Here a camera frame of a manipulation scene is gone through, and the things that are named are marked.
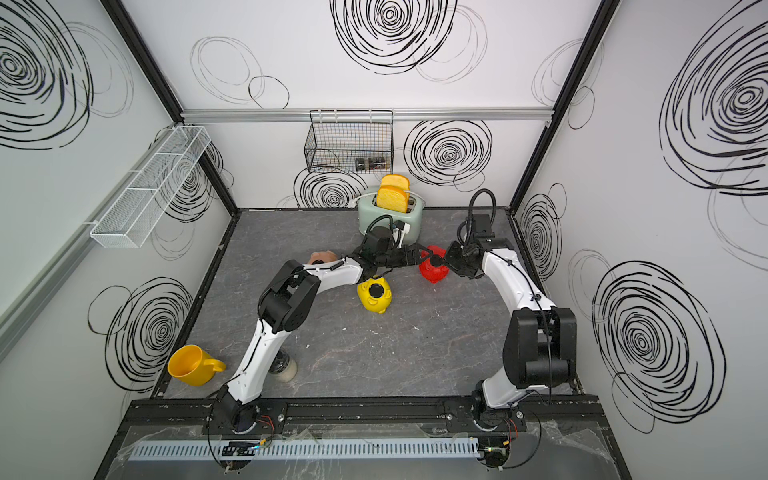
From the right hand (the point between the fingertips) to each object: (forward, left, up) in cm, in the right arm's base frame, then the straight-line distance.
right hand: (448, 261), depth 88 cm
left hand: (+5, +6, -4) cm, 9 cm away
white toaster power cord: (+25, +32, 0) cm, 40 cm away
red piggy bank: (+1, +4, -5) cm, 6 cm away
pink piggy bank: (+3, +39, -3) cm, 40 cm away
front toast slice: (+20, +17, +6) cm, 27 cm away
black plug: (-8, +21, -4) cm, 23 cm away
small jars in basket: (+23, +23, +19) cm, 37 cm away
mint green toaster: (+20, +25, +1) cm, 32 cm away
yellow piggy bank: (-12, +20, -6) cm, 24 cm away
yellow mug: (-29, +69, -9) cm, 76 cm away
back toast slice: (+26, +16, +9) cm, 32 cm away
